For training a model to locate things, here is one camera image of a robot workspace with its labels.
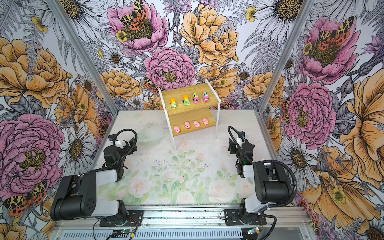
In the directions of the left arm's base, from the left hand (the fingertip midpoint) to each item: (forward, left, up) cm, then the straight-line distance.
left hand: (128, 143), depth 92 cm
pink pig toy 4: (+4, -30, +9) cm, 31 cm away
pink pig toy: (+9, -47, +9) cm, 49 cm away
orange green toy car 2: (+9, -36, +26) cm, 45 cm away
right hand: (+1, -65, -1) cm, 65 cm away
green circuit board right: (-43, -68, -9) cm, 81 cm away
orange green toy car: (+6, -29, +26) cm, 40 cm away
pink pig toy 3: (+7, -36, +9) cm, 38 cm away
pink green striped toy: (+11, -41, +26) cm, 50 cm away
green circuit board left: (-42, -8, -9) cm, 44 cm away
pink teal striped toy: (+11, -46, +26) cm, 54 cm away
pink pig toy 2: (+7, -42, +9) cm, 43 cm away
